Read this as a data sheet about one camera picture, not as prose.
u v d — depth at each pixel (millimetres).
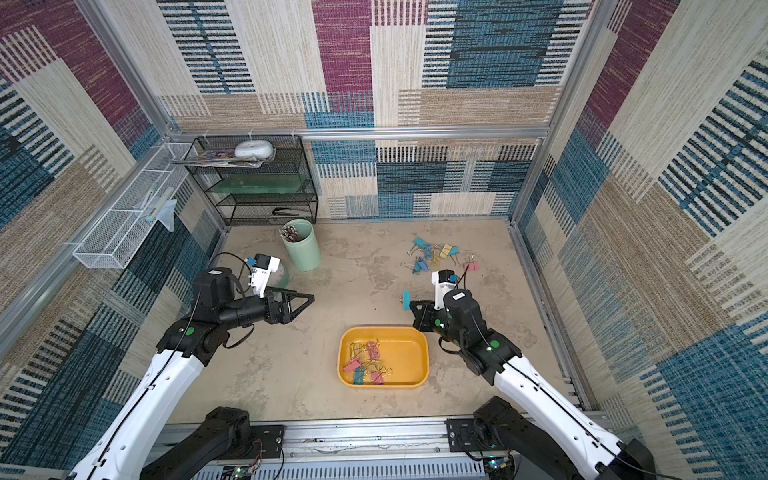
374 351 851
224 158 916
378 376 818
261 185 923
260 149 893
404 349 900
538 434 559
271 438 740
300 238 967
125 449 397
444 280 677
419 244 1121
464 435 735
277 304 613
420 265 1049
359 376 830
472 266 1051
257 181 1051
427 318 665
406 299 760
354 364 828
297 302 639
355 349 870
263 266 638
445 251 1083
